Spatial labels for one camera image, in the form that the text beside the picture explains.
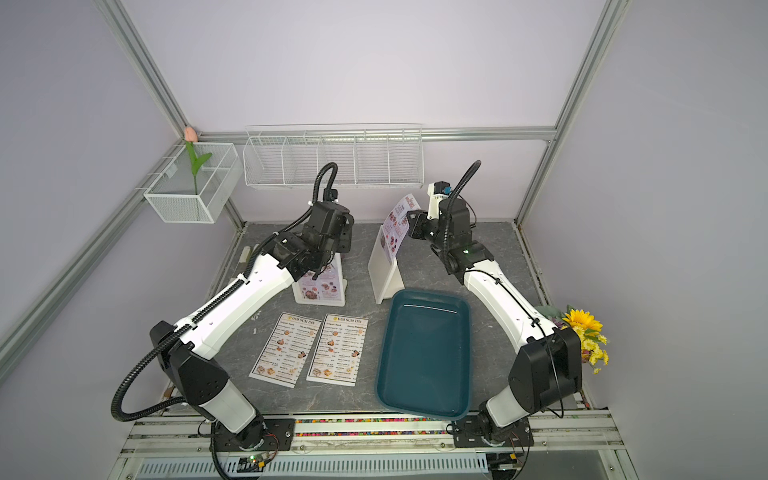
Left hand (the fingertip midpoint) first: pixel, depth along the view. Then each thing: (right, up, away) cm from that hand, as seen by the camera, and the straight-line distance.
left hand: (337, 229), depth 76 cm
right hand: (+18, +5, +2) cm, 19 cm away
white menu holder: (-3, -23, +19) cm, 30 cm away
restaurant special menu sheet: (-6, -17, +16) cm, 24 cm away
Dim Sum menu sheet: (-2, -35, +12) cm, 37 cm away
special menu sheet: (+15, +2, +8) cm, 17 cm away
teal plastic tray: (+24, -36, +12) cm, 45 cm away
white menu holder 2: (+12, -13, +10) cm, 21 cm away
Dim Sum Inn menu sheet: (-18, -36, +12) cm, 42 cm away
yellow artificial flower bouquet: (+58, -23, -10) cm, 64 cm away
